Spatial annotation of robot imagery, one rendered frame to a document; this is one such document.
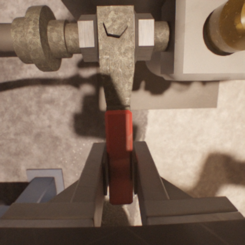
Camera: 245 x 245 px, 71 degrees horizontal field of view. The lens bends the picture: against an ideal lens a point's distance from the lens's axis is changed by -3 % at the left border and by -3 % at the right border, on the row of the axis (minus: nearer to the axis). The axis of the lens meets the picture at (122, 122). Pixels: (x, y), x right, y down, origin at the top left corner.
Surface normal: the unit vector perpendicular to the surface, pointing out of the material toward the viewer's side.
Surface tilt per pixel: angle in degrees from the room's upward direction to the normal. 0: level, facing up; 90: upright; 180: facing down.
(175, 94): 0
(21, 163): 0
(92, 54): 60
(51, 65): 85
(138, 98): 0
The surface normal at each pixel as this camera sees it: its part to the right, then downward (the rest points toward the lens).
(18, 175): 0.02, 0.25
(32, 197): -0.03, -0.97
